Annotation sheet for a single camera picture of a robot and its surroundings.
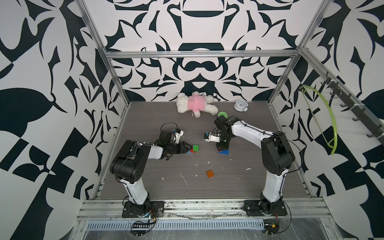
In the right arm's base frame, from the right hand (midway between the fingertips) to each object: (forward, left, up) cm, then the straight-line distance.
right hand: (220, 142), depth 94 cm
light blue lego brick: (-6, +19, -1) cm, 20 cm away
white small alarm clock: (+32, -20, -1) cm, 37 cm away
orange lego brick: (-18, +8, -2) cm, 20 cm away
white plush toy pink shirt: (+29, +15, +6) cm, 33 cm away
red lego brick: (-6, +18, 0) cm, 19 cm away
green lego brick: (-5, +15, +3) cm, 16 cm away
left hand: (-1, +20, -1) cm, 20 cm away
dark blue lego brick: (-5, -3, -3) cm, 6 cm away
